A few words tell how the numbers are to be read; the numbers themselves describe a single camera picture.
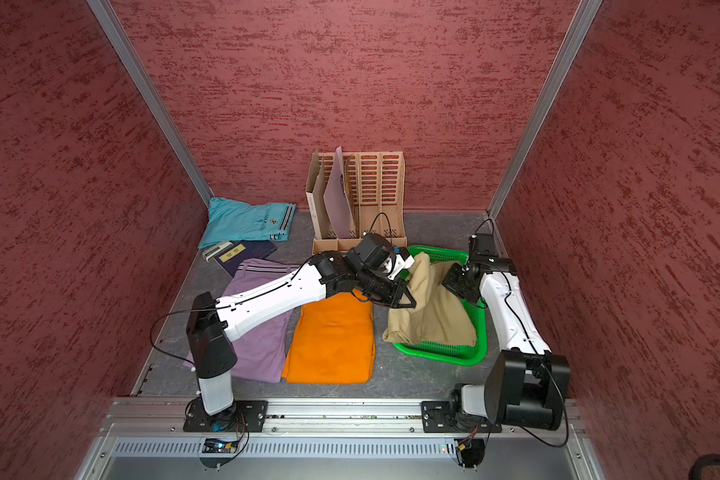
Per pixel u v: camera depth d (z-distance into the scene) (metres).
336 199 1.03
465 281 0.70
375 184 1.14
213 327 0.44
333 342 0.84
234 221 1.14
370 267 0.59
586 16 0.71
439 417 0.74
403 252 0.70
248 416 0.74
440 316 0.84
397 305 0.64
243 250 1.08
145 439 0.71
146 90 0.84
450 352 0.81
